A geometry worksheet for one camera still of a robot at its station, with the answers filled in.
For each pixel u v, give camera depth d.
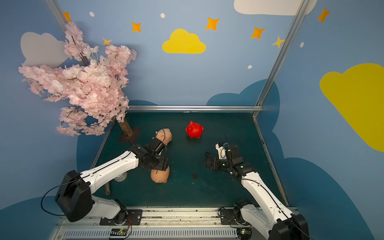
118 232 0.73
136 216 0.75
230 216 0.75
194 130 1.01
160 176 0.82
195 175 0.89
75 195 0.41
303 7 0.69
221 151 0.72
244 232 0.73
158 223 0.73
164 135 1.02
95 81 0.62
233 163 0.62
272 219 0.42
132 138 1.08
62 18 0.72
